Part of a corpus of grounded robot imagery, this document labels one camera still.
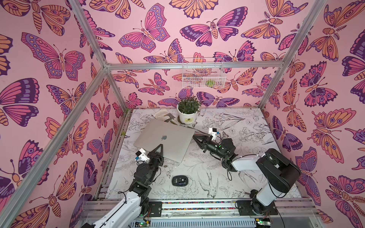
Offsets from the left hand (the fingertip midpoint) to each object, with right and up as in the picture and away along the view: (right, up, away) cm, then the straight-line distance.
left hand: (165, 144), depth 77 cm
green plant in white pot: (+12, +20, +21) cm, 32 cm away
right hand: (+15, +4, +1) cm, 16 cm away
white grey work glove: (-6, +17, +37) cm, 41 cm away
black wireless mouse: (+8, -22, +5) cm, 24 cm away
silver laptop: (+6, +2, +2) cm, 6 cm away
